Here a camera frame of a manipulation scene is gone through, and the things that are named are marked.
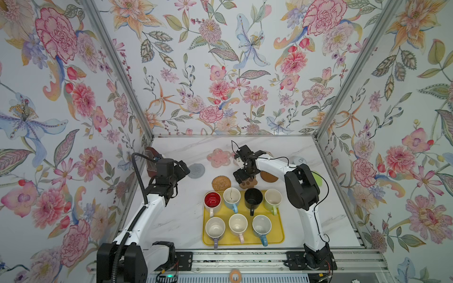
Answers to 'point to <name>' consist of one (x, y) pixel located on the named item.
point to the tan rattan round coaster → (220, 183)
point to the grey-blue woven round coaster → (196, 171)
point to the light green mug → (272, 198)
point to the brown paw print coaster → (248, 183)
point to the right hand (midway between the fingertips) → (243, 175)
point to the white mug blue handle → (261, 226)
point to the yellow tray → (276, 235)
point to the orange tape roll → (238, 272)
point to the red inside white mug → (212, 200)
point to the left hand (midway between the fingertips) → (182, 167)
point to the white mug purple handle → (215, 227)
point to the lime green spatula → (318, 179)
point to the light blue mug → (231, 197)
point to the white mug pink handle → (238, 224)
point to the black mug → (253, 198)
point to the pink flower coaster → (219, 157)
